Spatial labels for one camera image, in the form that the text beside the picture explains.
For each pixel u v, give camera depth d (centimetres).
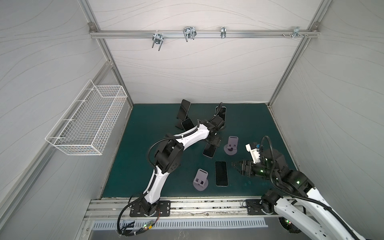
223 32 78
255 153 64
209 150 93
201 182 77
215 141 84
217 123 75
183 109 139
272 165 51
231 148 91
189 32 77
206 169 78
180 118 103
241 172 62
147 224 69
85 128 68
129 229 69
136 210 72
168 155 53
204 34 78
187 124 93
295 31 77
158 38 79
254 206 73
